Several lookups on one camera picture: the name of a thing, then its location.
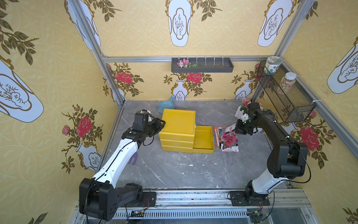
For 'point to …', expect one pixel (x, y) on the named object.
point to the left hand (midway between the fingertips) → (159, 123)
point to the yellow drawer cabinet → (177, 134)
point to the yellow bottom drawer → (203, 141)
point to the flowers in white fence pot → (241, 112)
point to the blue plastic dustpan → (165, 105)
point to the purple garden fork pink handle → (134, 156)
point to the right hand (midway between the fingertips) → (239, 130)
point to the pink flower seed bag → (235, 149)
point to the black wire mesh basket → (290, 99)
